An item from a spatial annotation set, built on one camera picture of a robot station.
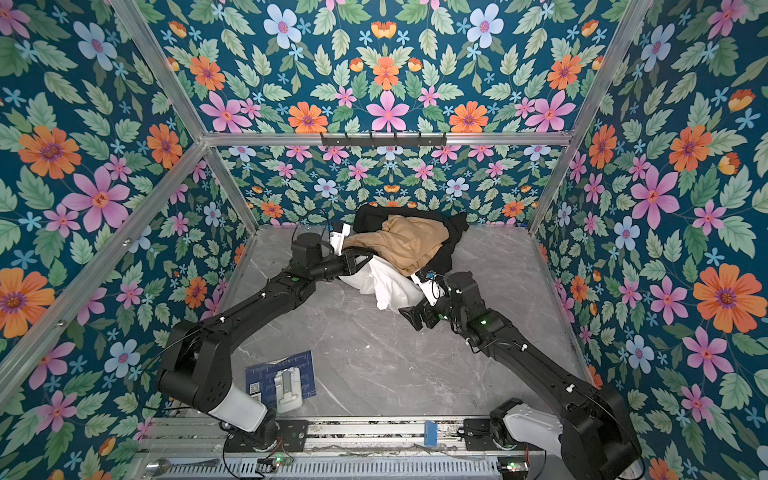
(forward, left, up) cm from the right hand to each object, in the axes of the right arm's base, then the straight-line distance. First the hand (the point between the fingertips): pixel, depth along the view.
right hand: (413, 295), depth 79 cm
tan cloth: (+24, +2, -6) cm, 24 cm away
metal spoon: (-36, +60, -17) cm, 72 cm away
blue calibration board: (-16, +43, -18) cm, 49 cm away
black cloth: (+42, +16, -10) cm, 46 cm away
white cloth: (+5, +6, -3) cm, 8 cm away
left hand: (+10, +10, +8) cm, 16 cm away
